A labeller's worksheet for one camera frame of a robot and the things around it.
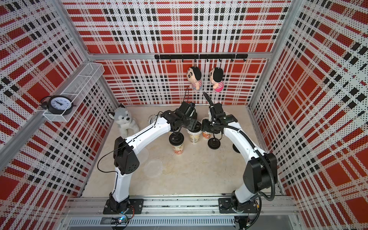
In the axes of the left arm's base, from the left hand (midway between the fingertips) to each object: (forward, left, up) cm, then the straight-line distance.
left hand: (192, 122), depth 87 cm
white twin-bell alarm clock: (+13, +30, -13) cm, 35 cm away
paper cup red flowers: (-2, -10, -13) cm, 16 cm away
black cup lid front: (-9, -29, -18) cm, 35 cm away
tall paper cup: (-6, -2, -8) cm, 10 cm away
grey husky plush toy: (+5, +45, -1) cm, 45 cm away
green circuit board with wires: (-48, +36, -16) cm, 63 cm away
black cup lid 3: (-5, -15, -17) cm, 23 cm away
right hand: (-4, -9, 0) cm, 9 cm away
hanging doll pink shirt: (+28, -16, +13) cm, 35 cm away
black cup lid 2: (-5, -4, +1) cm, 6 cm away
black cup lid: (-11, +9, -1) cm, 14 cm away
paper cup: (-14, +8, -9) cm, 19 cm away
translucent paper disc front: (-21, +25, -19) cm, 37 cm away
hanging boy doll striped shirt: (+26, -2, +16) cm, 30 cm away
